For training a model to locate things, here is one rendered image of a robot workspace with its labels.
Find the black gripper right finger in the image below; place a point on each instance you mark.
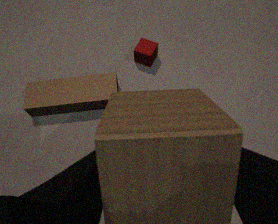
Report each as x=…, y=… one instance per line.
x=256, y=197

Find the red cube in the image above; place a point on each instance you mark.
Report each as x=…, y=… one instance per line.
x=145, y=52

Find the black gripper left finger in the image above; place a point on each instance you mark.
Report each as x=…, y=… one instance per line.
x=73, y=196

